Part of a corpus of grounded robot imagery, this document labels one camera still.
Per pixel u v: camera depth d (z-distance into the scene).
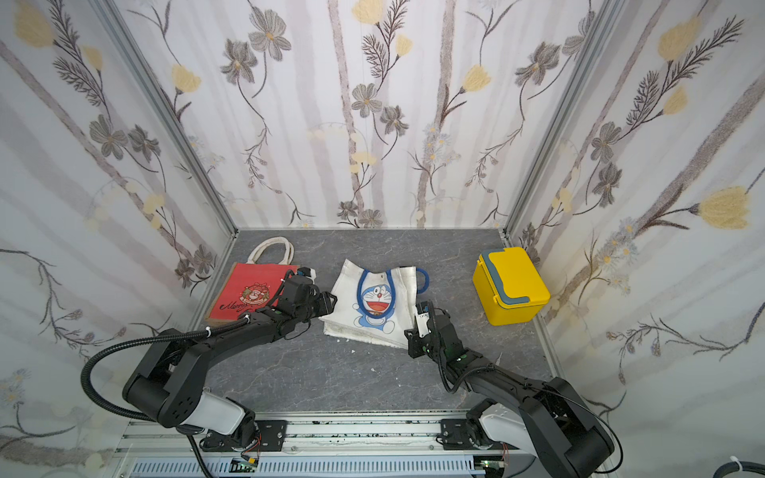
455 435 0.73
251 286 1.01
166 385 0.43
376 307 0.93
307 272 0.83
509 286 0.87
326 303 0.80
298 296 0.71
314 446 0.73
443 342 0.66
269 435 0.74
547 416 0.42
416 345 0.77
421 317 0.78
